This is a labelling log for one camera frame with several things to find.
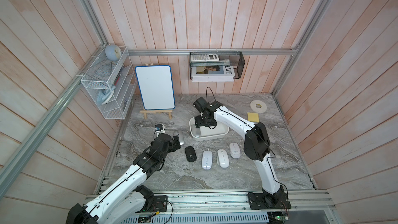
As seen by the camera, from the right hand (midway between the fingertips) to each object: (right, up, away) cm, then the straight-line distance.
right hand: (201, 123), depth 95 cm
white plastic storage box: (+2, -6, +1) cm, 6 cm away
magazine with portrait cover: (+7, +31, -1) cm, 32 cm away
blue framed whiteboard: (-28, +23, 0) cm, 37 cm away
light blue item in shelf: (-54, +17, -13) cm, 58 cm away
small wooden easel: (-27, +8, +6) cm, 29 cm away
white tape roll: (+43, +11, +19) cm, 48 cm away
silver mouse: (-13, -8, +3) cm, 16 cm away
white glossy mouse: (+11, -19, -9) cm, 24 cm away
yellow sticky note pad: (+37, +4, +13) cm, 40 cm away
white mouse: (+3, -20, -9) cm, 22 cm away
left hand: (-17, -8, -13) cm, 23 cm away
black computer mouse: (-7, -17, -6) cm, 19 cm away
